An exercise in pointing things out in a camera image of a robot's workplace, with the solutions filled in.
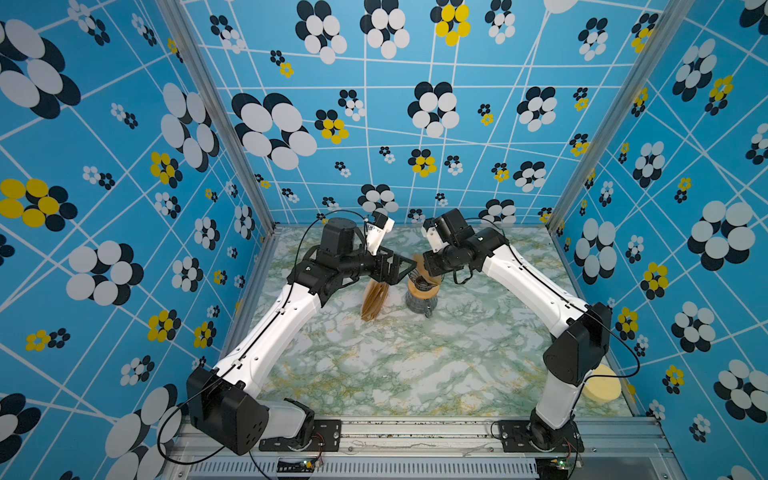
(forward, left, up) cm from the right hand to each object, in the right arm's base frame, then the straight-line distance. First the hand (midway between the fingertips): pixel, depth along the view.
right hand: (428, 264), depth 84 cm
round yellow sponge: (-28, -46, -19) cm, 57 cm away
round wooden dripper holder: (-4, +1, -11) cm, 11 cm away
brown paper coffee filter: (-3, -2, -3) cm, 5 cm away
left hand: (-7, +7, +11) cm, 15 cm away
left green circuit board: (-45, +36, -22) cm, 62 cm away
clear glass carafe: (-4, +2, -16) cm, 17 cm away
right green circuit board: (-44, -31, -21) cm, 57 cm away
